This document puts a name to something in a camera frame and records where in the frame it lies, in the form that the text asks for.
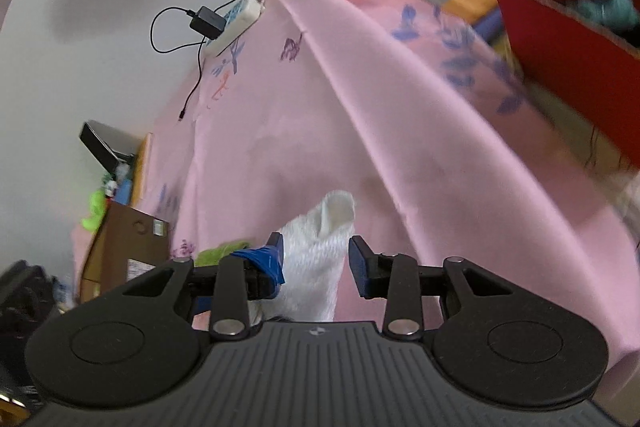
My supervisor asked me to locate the blue glasses case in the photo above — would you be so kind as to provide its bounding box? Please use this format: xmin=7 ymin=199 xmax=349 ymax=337
xmin=113 ymin=179 xmax=132 ymax=206

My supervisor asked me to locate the brown cardboard box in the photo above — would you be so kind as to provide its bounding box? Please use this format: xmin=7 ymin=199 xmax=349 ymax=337
xmin=77 ymin=202 xmax=169 ymax=303

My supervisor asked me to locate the green cloth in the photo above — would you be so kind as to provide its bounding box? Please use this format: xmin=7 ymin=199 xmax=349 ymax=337
xmin=194 ymin=239 xmax=250 ymax=268

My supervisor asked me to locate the white fluffy towel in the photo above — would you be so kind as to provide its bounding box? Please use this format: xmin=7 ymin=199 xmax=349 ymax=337
xmin=248 ymin=191 xmax=356 ymax=325

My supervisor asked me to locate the black charger with cable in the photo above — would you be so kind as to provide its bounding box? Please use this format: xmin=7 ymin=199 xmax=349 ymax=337
xmin=149 ymin=0 xmax=244 ymax=121

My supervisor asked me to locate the white power strip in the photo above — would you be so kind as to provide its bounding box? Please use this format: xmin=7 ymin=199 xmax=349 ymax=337
xmin=203 ymin=0 xmax=265 ymax=56

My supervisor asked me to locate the panda plush toy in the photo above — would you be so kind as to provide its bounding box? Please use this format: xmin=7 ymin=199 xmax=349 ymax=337
xmin=102 ymin=164 xmax=129 ymax=199

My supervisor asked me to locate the red storage box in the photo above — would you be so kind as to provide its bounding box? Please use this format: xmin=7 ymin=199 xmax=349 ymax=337
xmin=498 ymin=0 xmax=639 ymax=165

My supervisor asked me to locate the pink patterned tablecloth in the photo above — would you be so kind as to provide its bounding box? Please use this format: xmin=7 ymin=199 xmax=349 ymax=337
xmin=136 ymin=0 xmax=639 ymax=395

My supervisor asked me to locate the yellow book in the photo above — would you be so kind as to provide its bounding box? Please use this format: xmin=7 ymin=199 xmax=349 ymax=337
xmin=130 ymin=133 xmax=153 ymax=207

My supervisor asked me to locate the black smartphone on stand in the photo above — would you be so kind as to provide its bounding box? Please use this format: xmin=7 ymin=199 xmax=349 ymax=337
xmin=79 ymin=120 xmax=142 ymax=173

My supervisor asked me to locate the yellow green corn plush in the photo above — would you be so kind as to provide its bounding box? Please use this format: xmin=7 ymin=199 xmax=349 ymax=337
xmin=81 ymin=188 xmax=108 ymax=232

